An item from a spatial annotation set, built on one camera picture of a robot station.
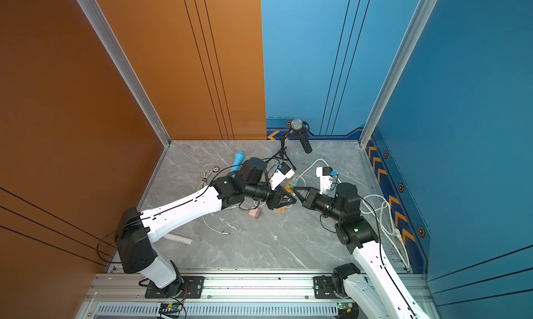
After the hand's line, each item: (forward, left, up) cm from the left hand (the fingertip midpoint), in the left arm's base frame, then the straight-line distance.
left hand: (295, 197), depth 70 cm
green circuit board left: (-29, +45, -27) cm, 60 cm away
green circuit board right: (-28, -18, -27) cm, 43 cm away
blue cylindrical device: (+35, +26, -21) cm, 48 cm away
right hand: (+2, 0, +2) cm, 3 cm away
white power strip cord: (+9, -45, -28) cm, 53 cm away
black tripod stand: (+35, +4, -16) cm, 39 cm away
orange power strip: (0, +3, +7) cm, 7 cm away
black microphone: (+36, -4, -1) cm, 36 cm away
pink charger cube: (+5, +16, -21) cm, 27 cm away
